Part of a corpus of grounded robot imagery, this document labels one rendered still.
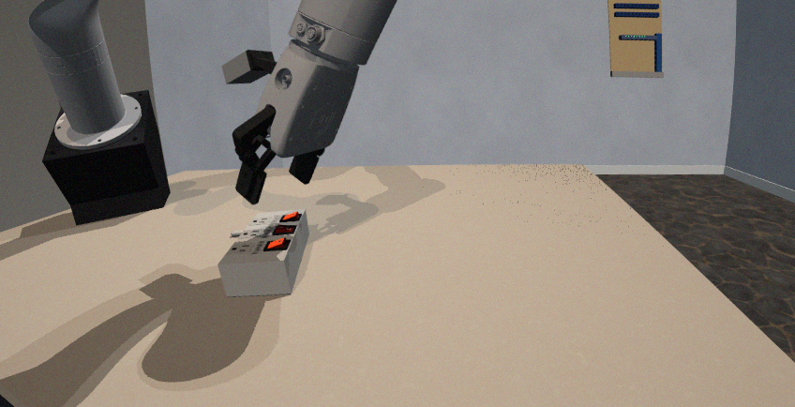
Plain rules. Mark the grey power strip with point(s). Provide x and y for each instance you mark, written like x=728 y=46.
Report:
x=256 y=264

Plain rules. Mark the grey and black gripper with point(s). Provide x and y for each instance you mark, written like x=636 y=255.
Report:
x=305 y=110

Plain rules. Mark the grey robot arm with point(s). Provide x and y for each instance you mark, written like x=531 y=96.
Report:
x=71 y=45

